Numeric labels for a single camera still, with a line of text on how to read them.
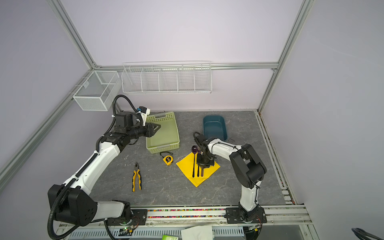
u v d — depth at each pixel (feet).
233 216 2.36
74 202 1.28
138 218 2.42
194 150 3.17
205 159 2.69
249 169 1.60
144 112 2.29
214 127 3.80
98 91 3.21
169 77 3.28
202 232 2.09
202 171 2.90
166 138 3.44
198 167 2.99
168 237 2.19
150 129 2.29
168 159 3.00
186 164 3.01
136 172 2.88
